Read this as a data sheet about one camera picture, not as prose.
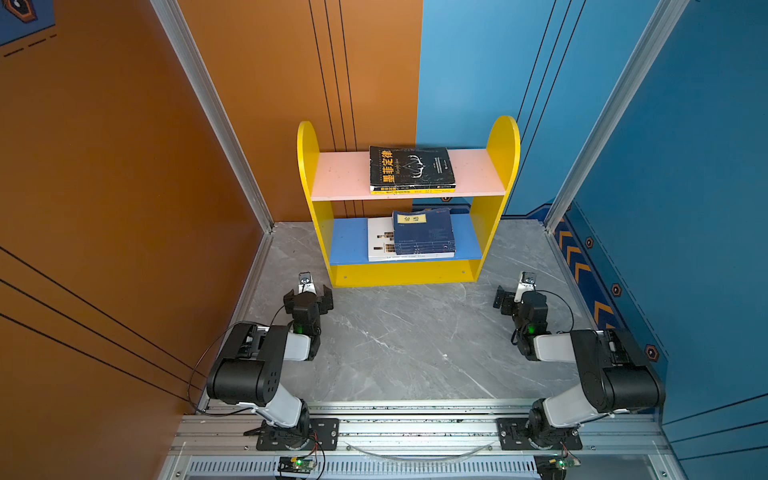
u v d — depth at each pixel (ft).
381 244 3.01
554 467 2.33
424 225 3.05
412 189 2.31
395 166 2.43
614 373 1.49
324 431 2.43
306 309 2.34
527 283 2.65
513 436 2.38
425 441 2.43
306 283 2.63
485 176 2.53
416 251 2.92
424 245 2.86
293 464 2.33
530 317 2.34
